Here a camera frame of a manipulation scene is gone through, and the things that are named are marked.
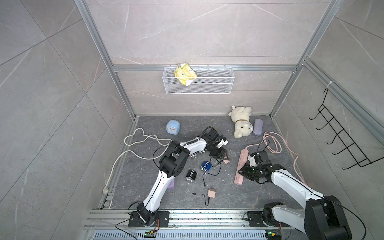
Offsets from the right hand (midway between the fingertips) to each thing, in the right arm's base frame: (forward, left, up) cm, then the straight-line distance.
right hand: (240, 172), depth 87 cm
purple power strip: (-6, +40, -1) cm, 41 cm away
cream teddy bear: (+42, -8, +5) cm, 43 cm away
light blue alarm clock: (+31, +42, +6) cm, 53 cm away
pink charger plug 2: (-11, +18, -1) cm, 21 cm away
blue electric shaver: (+14, +22, 0) cm, 26 cm away
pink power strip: (-4, +2, +1) cm, 4 cm away
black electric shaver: (+11, +28, 0) cm, 31 cm away
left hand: (+10, +6, 0) cm, 12 cm away
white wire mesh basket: (+54, +11, +27) cm, 62 cm away
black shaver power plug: (-2, +30, 0) cm, 30 cm away
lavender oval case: (+32, -19, 0) cm, 37 cm away
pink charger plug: (+7, +7, -1) cm, 10 cm away
